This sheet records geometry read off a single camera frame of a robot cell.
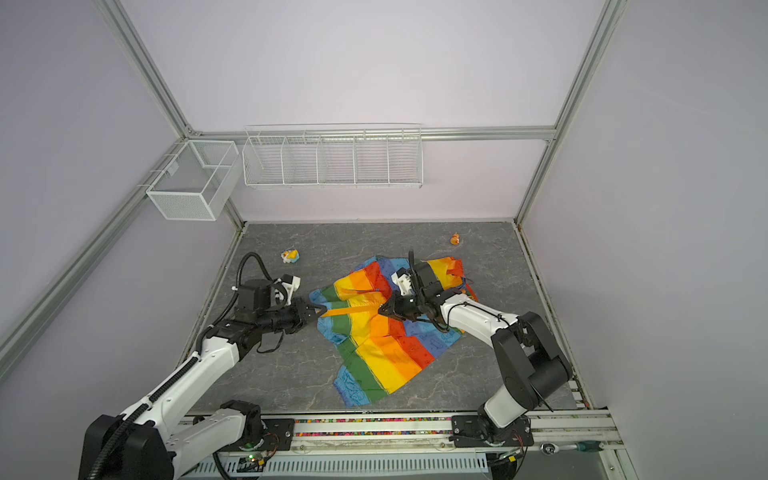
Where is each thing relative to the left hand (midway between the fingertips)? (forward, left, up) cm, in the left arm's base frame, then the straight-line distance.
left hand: (325, 313), depth 79 cm
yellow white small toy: (+29, +17, -11) cm, 36 cm away
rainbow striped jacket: (-7, -13, -14) cm, 21 cm away
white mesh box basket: (+48, +46, +8) cm, 67 cm away
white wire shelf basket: (+53, -10, +13) cm, 55 cm away
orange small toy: (+34, -44, -13) cm, 57 cm away
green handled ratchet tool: (-33, -54, -12) cm, 64 cm away
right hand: (+2, -14, -6) cm, 15 cm away
